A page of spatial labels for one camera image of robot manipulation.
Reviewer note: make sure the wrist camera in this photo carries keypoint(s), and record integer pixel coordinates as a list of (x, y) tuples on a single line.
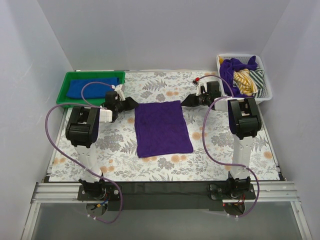
[(201, 86), (119, 89)]

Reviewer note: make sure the aluminium rail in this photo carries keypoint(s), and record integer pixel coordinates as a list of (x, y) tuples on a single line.
[(266, 191)]

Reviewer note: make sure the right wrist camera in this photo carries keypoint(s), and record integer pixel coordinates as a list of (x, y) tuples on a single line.
[(201, 86)]

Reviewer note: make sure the green white striped towel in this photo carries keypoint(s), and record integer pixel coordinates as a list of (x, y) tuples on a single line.
[(258, 76)]

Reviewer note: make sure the blue towel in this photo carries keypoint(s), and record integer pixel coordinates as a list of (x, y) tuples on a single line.
[(92, 91)]

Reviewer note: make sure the yellow white striped towel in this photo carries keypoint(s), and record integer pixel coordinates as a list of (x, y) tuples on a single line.
[(244, 82)]

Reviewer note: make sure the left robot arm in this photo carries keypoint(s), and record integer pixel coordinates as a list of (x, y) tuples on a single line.
[(82, 131)]

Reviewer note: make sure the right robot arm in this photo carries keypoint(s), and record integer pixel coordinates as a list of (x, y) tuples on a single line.
[(244, 122)]

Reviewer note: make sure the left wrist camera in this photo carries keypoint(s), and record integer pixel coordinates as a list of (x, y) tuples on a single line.
[(119, 89)]

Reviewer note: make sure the white plastic laundry basket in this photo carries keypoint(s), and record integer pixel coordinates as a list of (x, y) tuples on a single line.
[(244, 58)]

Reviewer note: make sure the purple towel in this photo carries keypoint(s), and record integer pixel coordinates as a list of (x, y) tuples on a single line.
[(227, 69), (161, 129)]

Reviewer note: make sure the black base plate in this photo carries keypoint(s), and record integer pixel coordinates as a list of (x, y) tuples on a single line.
[(116, 199)]

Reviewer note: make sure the green plastic tray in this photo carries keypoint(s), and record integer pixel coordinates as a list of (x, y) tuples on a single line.
[(73, 75)]

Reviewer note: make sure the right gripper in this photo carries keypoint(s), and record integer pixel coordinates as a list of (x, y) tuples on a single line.
[(197, 99)]

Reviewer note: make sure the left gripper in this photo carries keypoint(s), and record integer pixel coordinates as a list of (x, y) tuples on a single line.
[(124, 104)]

